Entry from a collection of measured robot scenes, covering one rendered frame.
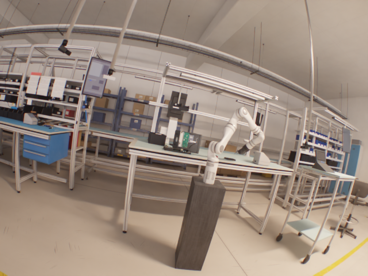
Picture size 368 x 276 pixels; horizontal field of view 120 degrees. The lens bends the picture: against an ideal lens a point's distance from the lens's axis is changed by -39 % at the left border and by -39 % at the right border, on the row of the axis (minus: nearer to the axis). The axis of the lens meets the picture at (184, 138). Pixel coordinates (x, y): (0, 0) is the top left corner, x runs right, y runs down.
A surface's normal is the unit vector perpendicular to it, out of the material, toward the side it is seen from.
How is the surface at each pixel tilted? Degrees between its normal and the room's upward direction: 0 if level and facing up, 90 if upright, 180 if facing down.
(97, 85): 101
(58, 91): 90
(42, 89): 91
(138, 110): 90
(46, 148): 90
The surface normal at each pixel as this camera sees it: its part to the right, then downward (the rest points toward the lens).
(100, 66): 0.54, 0.33
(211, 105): 0.21, 0.08
